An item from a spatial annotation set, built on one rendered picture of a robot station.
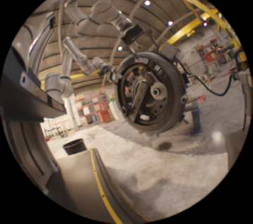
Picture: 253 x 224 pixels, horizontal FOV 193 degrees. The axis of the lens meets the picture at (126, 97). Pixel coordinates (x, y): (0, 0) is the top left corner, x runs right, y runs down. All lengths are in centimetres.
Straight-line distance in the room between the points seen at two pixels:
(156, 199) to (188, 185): 19
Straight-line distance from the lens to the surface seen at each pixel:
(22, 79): 25
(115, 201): 28
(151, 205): 57
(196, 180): 60
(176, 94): 45
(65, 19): 803
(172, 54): 50
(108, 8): 40
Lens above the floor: 55
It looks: 7 degrees up
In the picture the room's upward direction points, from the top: 22 degrees counter-clockwise
